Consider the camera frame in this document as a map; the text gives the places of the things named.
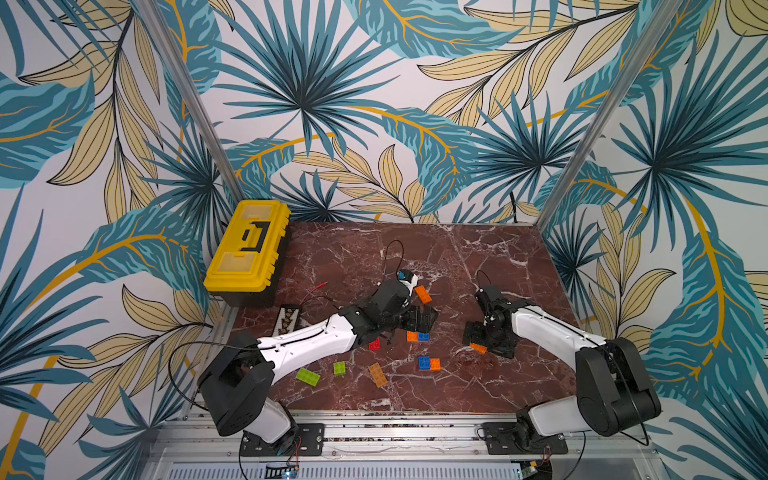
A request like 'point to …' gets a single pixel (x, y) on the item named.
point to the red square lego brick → (375, 345)
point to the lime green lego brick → (308, 376)
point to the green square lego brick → (340, 368)
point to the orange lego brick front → (435, 364)
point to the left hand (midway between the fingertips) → (423, 316)
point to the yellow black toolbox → (243, 269)
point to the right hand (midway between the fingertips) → (479, 345)
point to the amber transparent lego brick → (378, 375)
